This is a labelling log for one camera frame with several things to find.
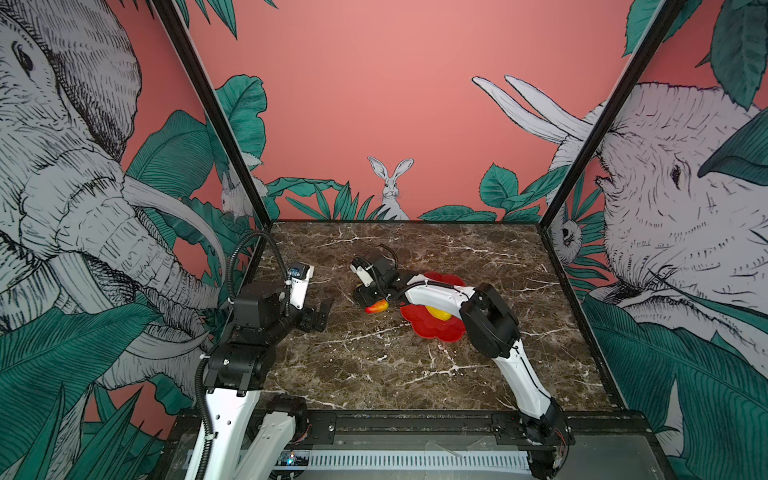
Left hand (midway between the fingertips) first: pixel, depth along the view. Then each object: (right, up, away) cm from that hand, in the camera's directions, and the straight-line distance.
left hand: (313, 288), depth 68 cm
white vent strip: (+46, -42, +2) cm, 62 cm away
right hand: (+6, -4, +26) cm, 27 cm away
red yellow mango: (+14, -9, +26) cm, 31 cm away
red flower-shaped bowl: (+29, -14, +24) cm, 40 cm away
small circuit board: (-5, -41, +2) cm, 41 cm away
